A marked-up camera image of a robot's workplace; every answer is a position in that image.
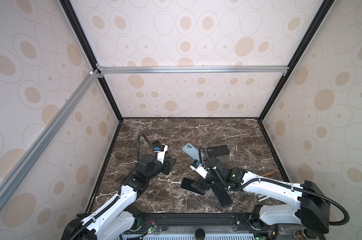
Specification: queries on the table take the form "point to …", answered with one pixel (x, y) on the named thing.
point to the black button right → (304, 233)
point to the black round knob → (200, 234)
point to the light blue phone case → (193, 151)
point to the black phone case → (216, 151)
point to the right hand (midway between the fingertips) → (196, 177)
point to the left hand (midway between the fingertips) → (177, 157)
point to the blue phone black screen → (156, 143)
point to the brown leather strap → (270, 173)
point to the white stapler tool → (263, 198)
